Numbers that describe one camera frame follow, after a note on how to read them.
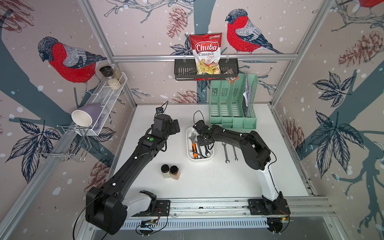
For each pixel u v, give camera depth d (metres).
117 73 0.85
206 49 0.81
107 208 0.38
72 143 0.66
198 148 0.95
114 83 0.83
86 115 0.61
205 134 0.73
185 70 0.95
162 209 0.73
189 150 0.92
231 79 0.90
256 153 0.55
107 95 0.83
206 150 0.95
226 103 1.22
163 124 0.60
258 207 0.73
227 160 0.90
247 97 0.89
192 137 0.99
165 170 0.78
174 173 0.76
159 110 0.68
